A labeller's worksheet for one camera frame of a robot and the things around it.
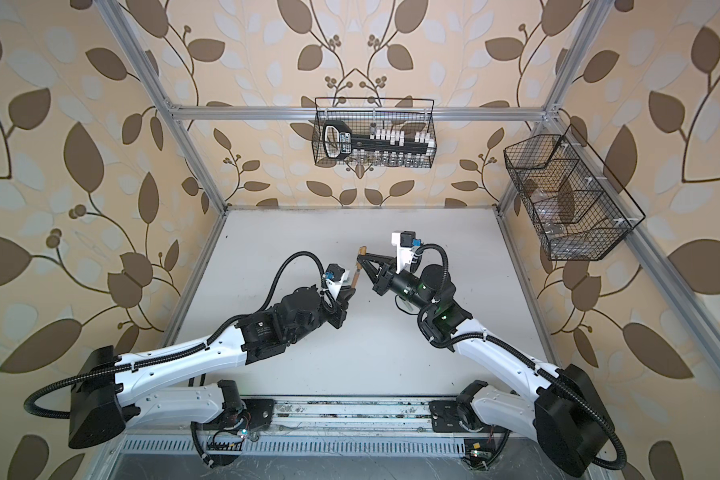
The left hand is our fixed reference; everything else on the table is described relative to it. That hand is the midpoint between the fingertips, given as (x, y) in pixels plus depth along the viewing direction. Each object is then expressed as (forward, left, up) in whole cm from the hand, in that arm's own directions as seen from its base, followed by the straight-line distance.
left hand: (355, 289), depth 72 cm
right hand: (+3, -1, +8) cm, 8 cm away
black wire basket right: (+18, -55, +12) cm, 59 cm away
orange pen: (+2, 0, +1) cm, 2 cm away
